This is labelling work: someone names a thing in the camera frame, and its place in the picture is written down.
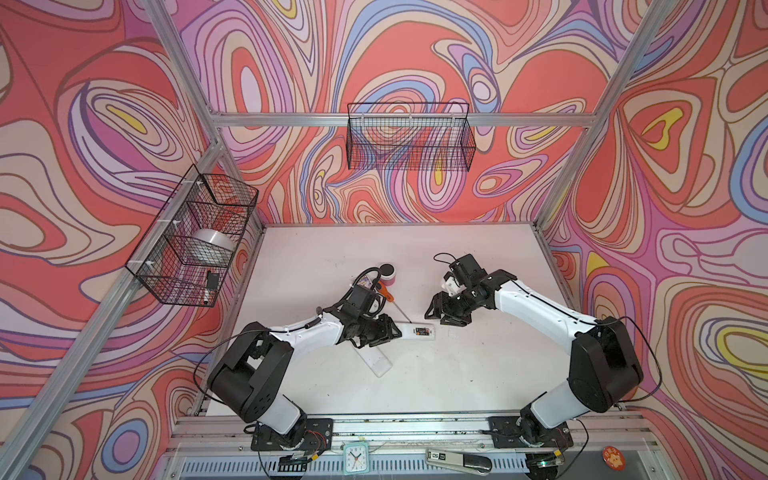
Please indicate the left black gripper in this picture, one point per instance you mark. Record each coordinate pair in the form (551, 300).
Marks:
(385, 334)

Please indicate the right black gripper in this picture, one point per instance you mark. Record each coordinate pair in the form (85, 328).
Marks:
(443, 297)

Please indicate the white remote control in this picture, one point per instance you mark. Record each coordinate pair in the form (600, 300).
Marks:
(416, 331)

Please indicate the orange handled screwdriver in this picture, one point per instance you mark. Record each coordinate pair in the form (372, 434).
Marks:
(390, 298)

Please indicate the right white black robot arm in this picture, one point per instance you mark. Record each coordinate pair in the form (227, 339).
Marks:
(603, 364)

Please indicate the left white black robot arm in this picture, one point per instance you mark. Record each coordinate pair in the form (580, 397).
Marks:
(248, 376)

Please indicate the white rectangular plastic tray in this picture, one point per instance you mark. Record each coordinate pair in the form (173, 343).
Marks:
(375, 360)

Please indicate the pink tape roll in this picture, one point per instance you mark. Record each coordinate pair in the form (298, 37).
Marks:
(388, 274)

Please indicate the small teal alarm clock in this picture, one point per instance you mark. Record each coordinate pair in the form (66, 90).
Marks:
(356, 458)

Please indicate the black silver stapler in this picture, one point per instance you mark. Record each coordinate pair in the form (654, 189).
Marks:
(459, 462)

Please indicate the white roll in basket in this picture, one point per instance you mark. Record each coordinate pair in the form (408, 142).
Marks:
(210, 248)

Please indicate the red round sticker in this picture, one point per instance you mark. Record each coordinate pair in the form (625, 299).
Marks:
(614, 458)

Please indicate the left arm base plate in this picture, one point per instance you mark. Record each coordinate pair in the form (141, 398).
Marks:
(308, 435)

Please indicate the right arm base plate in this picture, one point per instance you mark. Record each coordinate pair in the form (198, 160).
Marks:
(516, 432)

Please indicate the black wire basket back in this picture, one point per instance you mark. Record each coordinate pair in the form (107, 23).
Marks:
(409, 136)

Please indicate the black wire basket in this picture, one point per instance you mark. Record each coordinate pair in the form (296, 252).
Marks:
(161, 263)
(409, 136)

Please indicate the black wire basket left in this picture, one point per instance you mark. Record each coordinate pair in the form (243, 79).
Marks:
(161, 263)

